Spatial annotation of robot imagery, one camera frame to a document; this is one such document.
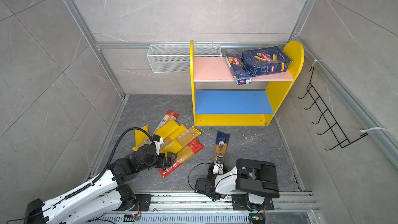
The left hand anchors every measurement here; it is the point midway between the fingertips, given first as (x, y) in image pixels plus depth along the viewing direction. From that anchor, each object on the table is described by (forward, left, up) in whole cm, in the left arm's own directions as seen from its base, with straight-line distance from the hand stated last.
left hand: (171, 152), depth 77 cm
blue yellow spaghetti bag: (+11, -29, -10) cm, 32 cm away
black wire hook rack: (-1, -71, +21) cm, 74 cm away
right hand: (-2, -24, -15) cm, 29 cm away
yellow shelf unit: (+27, -40, +2) cm, 48 cm away
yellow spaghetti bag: (+17, +6, -9) cm, 20 cm away
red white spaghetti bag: (+30, +5, -10) cm, 33 cm away
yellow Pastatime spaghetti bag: (+11, -2, -9) cm, 14 cm away
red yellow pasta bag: (+8, -10, -10) cm, 17 cm away
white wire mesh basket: (+58, -1, +17) cm, 60 cm away
